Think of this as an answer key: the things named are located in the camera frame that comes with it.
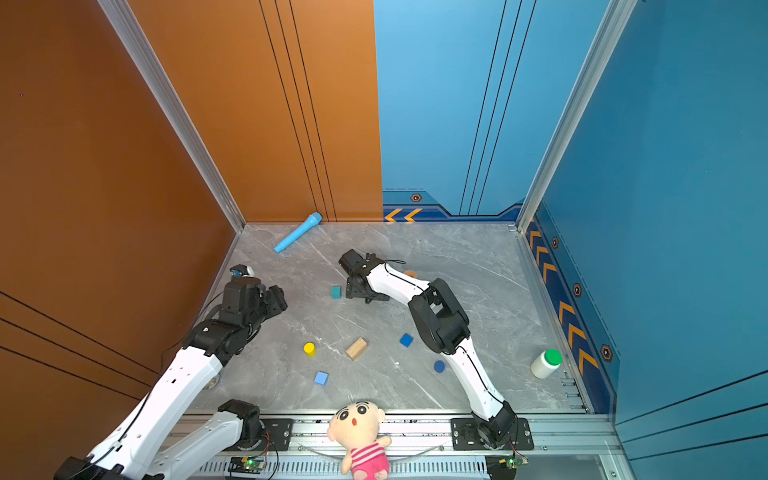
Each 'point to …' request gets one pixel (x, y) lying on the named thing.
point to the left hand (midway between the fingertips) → (274, 291)
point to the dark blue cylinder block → (439, 366)
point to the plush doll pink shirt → (355, 426)
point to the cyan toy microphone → (313, 219)
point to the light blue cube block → (321, 378)
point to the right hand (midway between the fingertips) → (363, 293)
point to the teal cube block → (336, 292)
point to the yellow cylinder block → (310, 349)
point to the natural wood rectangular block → (356, 348)
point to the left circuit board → (251, 464)
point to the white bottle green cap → (546, 363)
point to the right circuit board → (515, 462)
